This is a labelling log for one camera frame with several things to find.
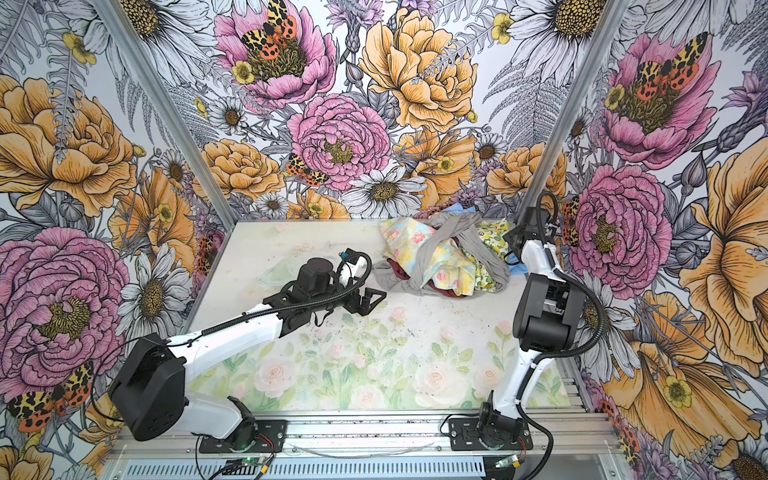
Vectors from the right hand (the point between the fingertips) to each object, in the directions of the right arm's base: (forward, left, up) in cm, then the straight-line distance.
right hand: (513, 245), depth 98 cm
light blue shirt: (+26, +13, -6) cm, 29 cm away
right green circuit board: (-56, +13, -13) cm, 59 cm away
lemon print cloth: (+10, +4, -2) cm, 11 cm away
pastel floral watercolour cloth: (-8, +23, +2) cm, 24 cm away
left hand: (-20, +45, +4) cm, 49 cm away
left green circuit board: (-55, +75, -14) cm, 94 cm away
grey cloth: (+9, +22, +1) cm, 24 cm away
